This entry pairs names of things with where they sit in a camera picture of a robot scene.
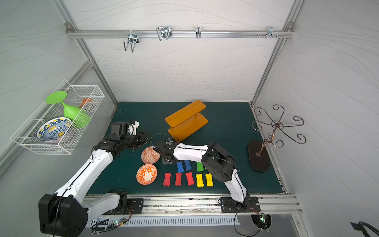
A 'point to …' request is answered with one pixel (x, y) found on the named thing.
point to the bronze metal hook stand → (260, 125)
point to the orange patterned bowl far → (149, 156)
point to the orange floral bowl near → (146, 174)
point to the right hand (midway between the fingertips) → (168, 157)
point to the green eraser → (200, 167)
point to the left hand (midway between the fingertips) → (151, 137)
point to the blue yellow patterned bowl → (54, 129)
